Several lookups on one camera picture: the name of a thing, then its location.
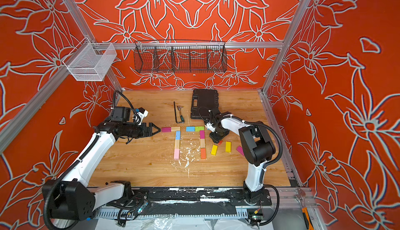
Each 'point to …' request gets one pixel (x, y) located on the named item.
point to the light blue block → (190, 128)
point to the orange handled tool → (307, 218)
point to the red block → (220, 142)
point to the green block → (198, 128)
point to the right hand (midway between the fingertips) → (218, 136)
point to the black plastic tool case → (203, 100)
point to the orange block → (203, 153)
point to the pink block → (176, 153)
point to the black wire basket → (158, 56)
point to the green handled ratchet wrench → (181, 116)
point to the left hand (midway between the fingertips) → (154, 129)
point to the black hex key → (175, 114)
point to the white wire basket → (90, 61)
